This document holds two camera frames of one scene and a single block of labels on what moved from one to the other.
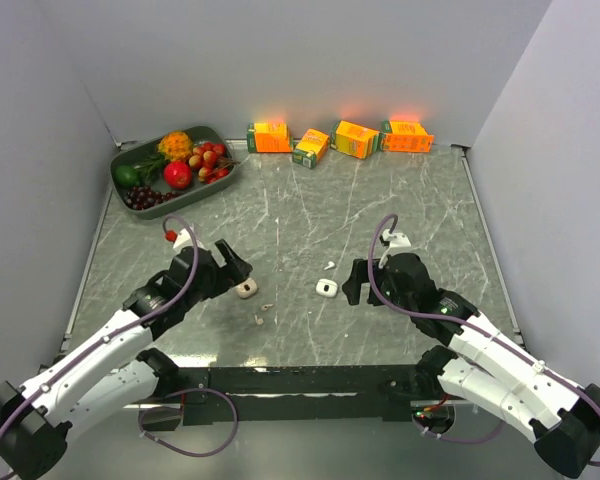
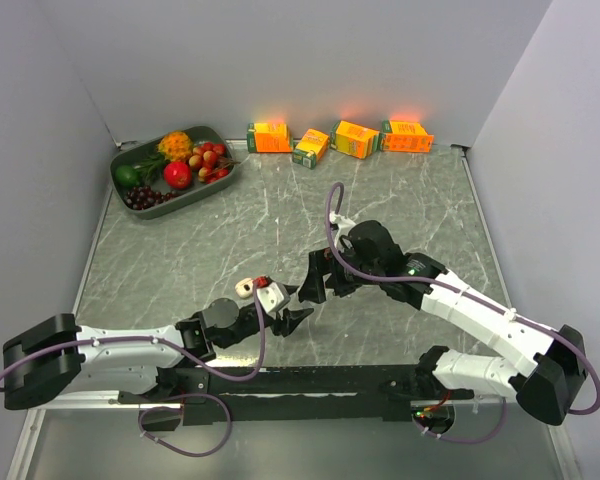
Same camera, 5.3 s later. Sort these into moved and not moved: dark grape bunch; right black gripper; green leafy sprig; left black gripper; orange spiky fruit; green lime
Moved: left black gripper; right black gripper
Not moved: green lime; orange spiky fruit; green leafy sprig; dark grape bunch
